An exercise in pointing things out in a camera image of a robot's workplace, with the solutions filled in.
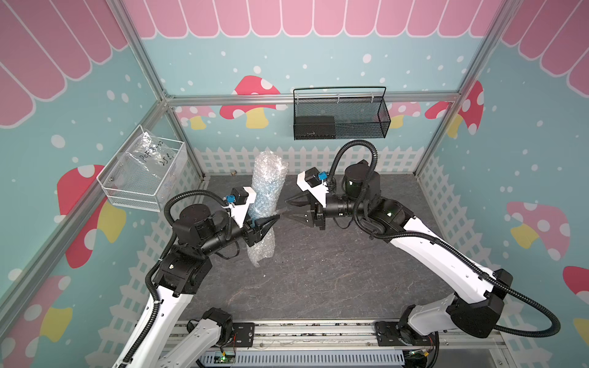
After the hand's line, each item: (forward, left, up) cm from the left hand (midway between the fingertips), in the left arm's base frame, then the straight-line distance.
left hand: (271, 213), depth 60 cm
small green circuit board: (-29, +16, -39) cm, 51 cm away
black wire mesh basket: (+52, -23, -1) cm, 57 cm away
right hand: (-1, -4, +4) cm, 6 cm away
